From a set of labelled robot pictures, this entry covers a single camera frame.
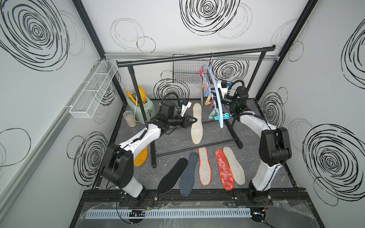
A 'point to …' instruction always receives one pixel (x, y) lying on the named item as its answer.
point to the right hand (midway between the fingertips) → (206, 93)
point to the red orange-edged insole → (225, 174)
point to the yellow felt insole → (140, 158)
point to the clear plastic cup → (129, 118)
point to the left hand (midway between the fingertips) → (196, 120)
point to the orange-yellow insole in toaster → (132, 99)
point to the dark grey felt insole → (187, 181)
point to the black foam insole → (169, 182)
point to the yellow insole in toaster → (142, 95)
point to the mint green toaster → (148, 108)
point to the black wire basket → (187, 71)
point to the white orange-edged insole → (205, 170)
